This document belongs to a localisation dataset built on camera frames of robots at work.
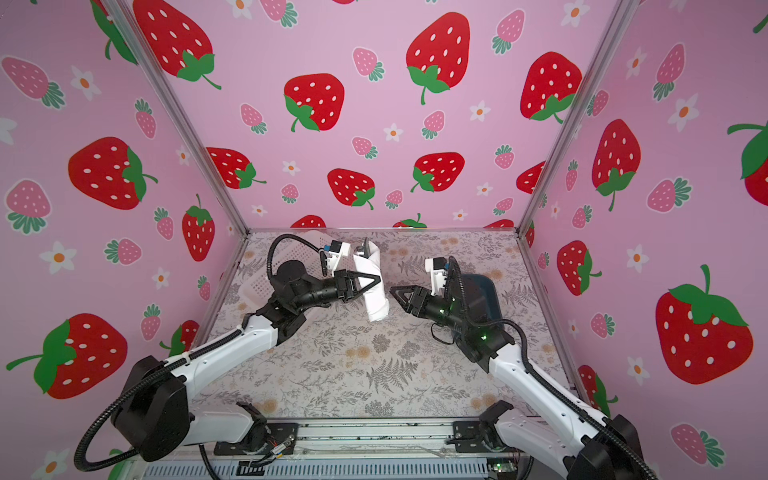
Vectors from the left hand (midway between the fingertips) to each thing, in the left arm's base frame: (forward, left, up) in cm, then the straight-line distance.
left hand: (378, 283), depth 67 cm
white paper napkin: (-2, +1, -2) cm, 3 cm away
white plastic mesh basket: (+36, +47, -31) cm, 67 cm away
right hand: (0, -3, -4) cm, 5 cm away
